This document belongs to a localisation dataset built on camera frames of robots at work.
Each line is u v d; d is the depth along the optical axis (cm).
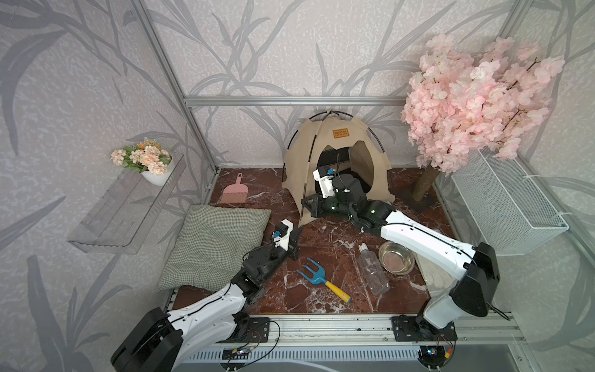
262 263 58
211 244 91
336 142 81
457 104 64
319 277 84
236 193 109
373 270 85
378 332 74
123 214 68
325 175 65
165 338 41
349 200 56
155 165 61
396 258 88
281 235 64
